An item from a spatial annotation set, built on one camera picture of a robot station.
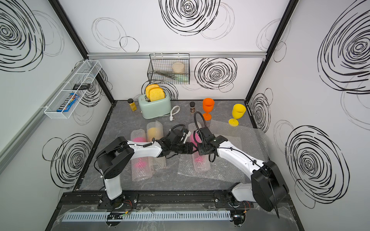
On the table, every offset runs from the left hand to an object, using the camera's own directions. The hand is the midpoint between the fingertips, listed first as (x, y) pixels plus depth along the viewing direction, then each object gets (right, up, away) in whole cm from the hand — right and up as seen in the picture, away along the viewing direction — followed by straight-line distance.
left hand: (195, 150), depth 86 cm
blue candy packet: (-63, +27, -16) cm, 70 cm away
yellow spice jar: (-47, +29, +22) cm, 60 cm away
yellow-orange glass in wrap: (-26, +11, +7) cm, 29 cm away
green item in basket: (-9, +46, +10) cm, 48 cm away
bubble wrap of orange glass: (+14, -11, -3) cm, 18 cm away
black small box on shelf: (-62, +38, -8) cm, 73 cm away
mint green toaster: (-28, +26, +15) cm, 41 cm away
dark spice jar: (-1, +28, +21) cm, 35 cm away
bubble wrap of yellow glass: (+37, +5, +11) cm, 39 cm away
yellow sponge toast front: (-27, +36, +13) cm, 47 cm away
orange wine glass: (+9, +28, +11) cm, 32 cm away
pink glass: (+3, -5, -7) cm, 9 cm away
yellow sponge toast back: (-32, +40, +12) cm, 53 cm away
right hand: (+5, +1, -1) cm, 5 cm away
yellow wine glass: (+28, +23, +8) cm, 37 cm away
